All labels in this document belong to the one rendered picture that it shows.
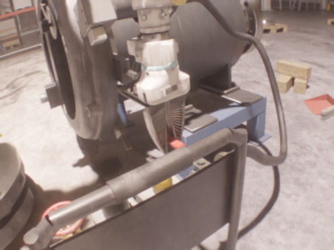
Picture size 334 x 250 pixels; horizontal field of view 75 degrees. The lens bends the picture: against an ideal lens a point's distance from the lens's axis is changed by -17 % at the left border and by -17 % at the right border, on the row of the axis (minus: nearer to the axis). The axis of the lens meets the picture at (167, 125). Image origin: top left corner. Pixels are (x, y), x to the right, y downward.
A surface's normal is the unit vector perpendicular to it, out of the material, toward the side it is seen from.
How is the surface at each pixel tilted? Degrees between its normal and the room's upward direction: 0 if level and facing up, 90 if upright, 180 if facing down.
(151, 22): 91
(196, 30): 85
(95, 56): 84
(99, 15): 68
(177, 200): 90
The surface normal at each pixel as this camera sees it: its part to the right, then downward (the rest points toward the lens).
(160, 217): 0.58, 0.33
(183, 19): 0.52, 0.07
